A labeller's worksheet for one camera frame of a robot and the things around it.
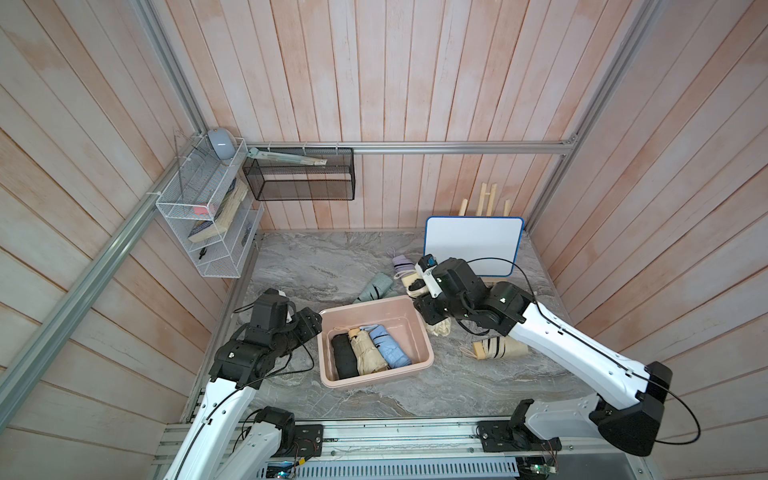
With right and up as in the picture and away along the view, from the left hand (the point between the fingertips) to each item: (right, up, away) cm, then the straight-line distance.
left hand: (313, 327), depth 73 cm
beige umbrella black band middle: (+31, +1, -5) cm, 32 cm away
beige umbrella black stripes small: (+25, +11, -5) cm, 27 cm away
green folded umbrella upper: (+15, +7, +25) cm, 30 cm away
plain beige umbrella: (+13, -11, +8) cm, 19 cm away
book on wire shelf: (-26, +29, +6) cm, 40 cm away
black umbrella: (+7, -11, +11) cm, 17 cm away
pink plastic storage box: (+22, 0, +18) cm, 28 cm away
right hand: (+27, +7, 0) cm, 28 cm away
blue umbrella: (+20, -10, +11) cm, 25 cm away
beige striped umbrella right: (+51, -9, +12) cm, 54 cm away
